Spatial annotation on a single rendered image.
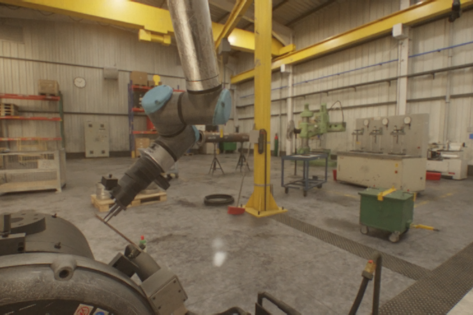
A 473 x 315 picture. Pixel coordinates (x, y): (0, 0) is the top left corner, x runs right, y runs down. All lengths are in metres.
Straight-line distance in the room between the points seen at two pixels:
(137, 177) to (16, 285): 0.33
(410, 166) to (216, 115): 5.75
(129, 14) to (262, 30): 8.64
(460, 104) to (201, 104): 10.54
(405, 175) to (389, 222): 2.72
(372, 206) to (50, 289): 3.27
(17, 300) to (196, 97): 0.57
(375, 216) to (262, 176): 1.71
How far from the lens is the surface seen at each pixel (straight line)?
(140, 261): 1.03
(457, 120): 10.90
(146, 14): 12.49
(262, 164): 4.05
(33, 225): 1.23
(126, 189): 0.73
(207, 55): 0.60
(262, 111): 4.05
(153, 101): 0.68
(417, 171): 6.42
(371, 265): 1.64
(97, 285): 0.75
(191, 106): 0.64
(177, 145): 0.75
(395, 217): 3.46
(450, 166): 9.50
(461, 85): 11.00
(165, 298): 0.86
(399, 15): 11.76
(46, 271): 0.73
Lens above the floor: 1.25
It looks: 5 degrees down
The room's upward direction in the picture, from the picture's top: straight up
